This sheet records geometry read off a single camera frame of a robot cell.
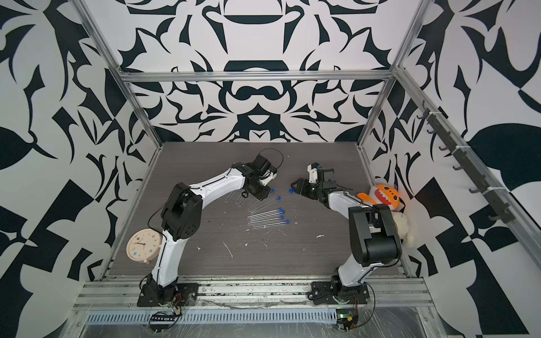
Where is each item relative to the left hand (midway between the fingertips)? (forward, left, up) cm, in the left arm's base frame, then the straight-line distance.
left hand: (263, 188), depth 96 cm
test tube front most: (-14, -10, -5) cm, 18 cm away
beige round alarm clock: (-22, +47, -3) cm, 52 cm away
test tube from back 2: (-10, +7, +12) cm, 17 cm away
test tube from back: (-20, +10, +25) cm, 34 cm away
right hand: (0, -15, +3) cm, 15 cm away
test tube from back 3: (-2, -7, -5) cm, 9 cm away
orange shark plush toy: (-7, -50, +4) cm, 51 cm away
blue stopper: (+1, -13, -4) cm, 14 cm away
